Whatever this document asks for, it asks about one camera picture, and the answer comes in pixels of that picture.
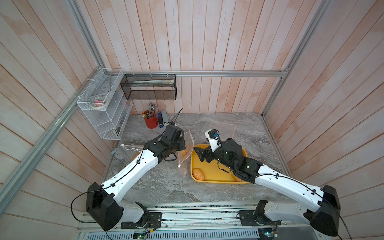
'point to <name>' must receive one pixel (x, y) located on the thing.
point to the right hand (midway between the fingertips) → (200, 143)
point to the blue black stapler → (160, 120)
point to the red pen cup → (151, 123)
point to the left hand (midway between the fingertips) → (181, 144)
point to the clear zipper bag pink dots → (226, 131)
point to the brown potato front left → (198, 174)
